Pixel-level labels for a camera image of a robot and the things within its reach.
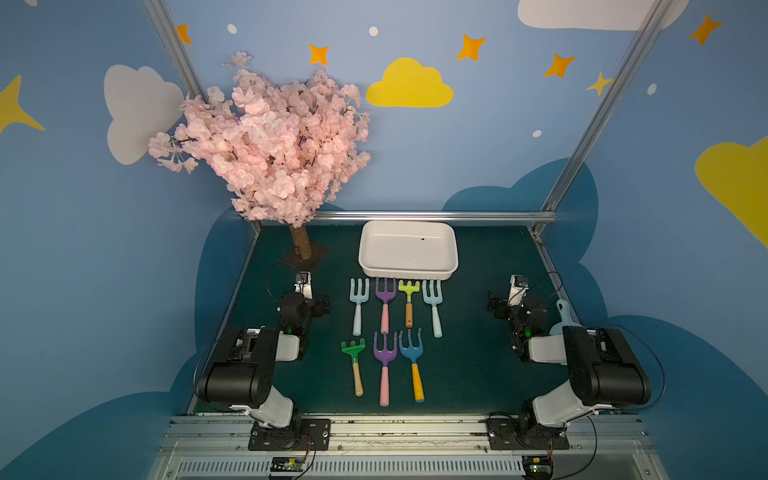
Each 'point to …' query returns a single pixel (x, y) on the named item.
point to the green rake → (353, 350)
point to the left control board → (287, 465)
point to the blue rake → (413, 354)
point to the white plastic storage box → (408, 249)
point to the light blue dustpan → (563, 307)
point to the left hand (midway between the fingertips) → (310, 286)
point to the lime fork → (409, 289)
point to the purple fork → (386, 297)
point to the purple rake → (385, 356)
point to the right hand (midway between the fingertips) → (508, 289)
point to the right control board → (538, 467)
